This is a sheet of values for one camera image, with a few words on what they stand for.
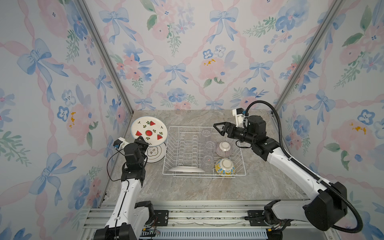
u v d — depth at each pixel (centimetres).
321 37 78
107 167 63
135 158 59
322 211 48
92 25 74
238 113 69
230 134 66
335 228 43
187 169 79
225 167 84
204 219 75
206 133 94
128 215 44
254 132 58
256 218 72
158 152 97
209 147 88
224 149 92
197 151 93
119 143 68
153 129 86
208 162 82
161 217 75
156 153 96
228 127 66
